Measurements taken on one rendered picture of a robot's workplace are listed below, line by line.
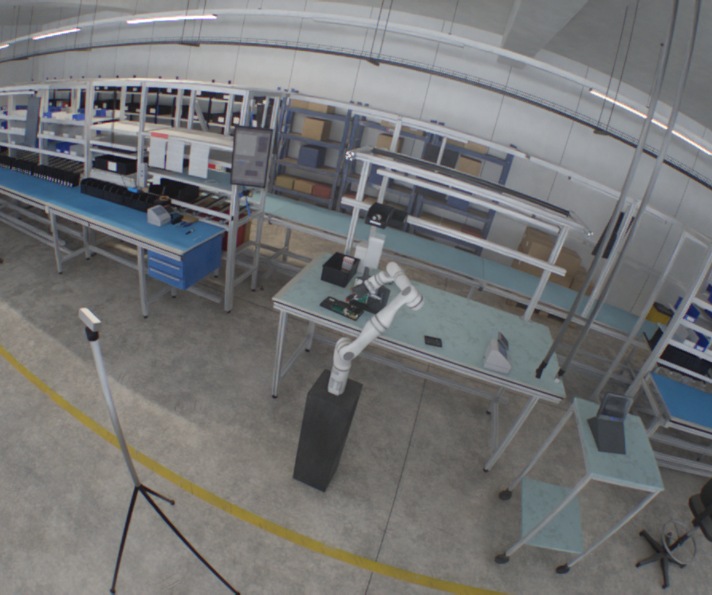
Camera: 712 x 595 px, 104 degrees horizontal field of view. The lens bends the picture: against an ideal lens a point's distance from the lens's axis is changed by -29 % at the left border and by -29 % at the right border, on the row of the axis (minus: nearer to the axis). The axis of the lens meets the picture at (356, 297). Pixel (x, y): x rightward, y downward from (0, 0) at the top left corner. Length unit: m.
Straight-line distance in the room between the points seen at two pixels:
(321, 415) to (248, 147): 2.03
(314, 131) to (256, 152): 3.24
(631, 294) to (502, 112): 3.84
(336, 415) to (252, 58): 6.38
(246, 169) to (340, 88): 3.73
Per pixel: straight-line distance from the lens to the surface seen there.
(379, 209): 2.93
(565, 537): 2.87
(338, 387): 2.08
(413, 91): 6.36
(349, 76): 6.61
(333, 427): 2.19
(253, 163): 3.15
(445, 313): 2.85
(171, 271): 3.42
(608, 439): 2.32
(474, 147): 5.83
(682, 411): 3.69
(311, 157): 6.35
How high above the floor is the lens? 2.33
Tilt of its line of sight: 29 degrees down
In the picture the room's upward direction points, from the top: 14 degrees clockwise
